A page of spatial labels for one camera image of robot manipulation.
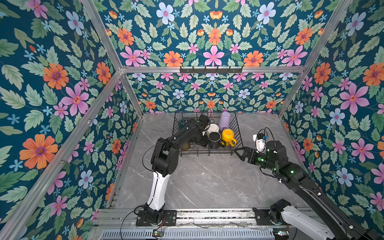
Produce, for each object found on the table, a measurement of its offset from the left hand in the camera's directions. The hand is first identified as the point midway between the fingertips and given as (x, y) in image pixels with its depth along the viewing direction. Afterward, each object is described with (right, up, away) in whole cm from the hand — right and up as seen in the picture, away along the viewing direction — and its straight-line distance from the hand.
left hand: (203, 140), depth 94 cm
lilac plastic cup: (+14, +12, +6) cm, 20 cm away
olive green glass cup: (-11, -4, +1) cm, 12 cm away
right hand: (+18, -3, -22) cm, 29 cm away
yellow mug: (+15, +3, -2) cm, 16 cm away
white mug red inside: (+7, +8, +5) cm, 11 cm away
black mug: (+7, +1, -4) cm, 8 cm away
